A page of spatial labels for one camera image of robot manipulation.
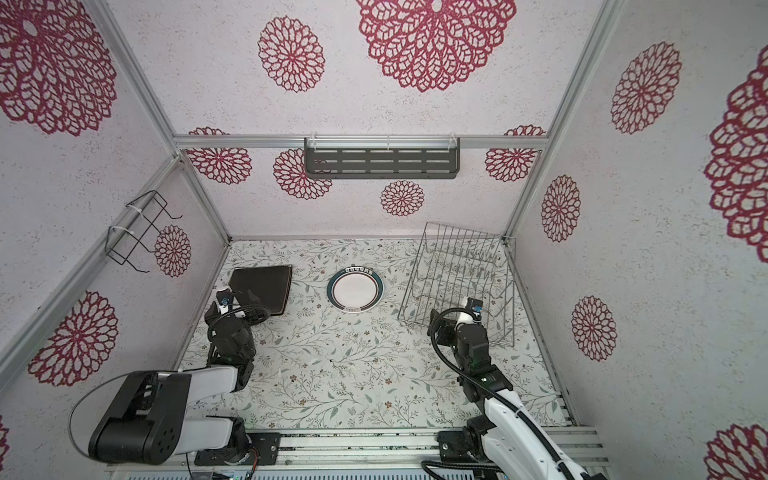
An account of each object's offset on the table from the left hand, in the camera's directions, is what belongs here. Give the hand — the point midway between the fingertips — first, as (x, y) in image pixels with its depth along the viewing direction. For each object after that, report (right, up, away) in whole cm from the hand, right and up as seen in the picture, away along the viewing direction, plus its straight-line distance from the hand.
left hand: (233, 302), depth 86 cm
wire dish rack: (+70, +11, +25) cm, 75 cm away
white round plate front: (+34, +2, +18) cm, 38 cm away
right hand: (+61, -2, -4) cm, 61 cm away
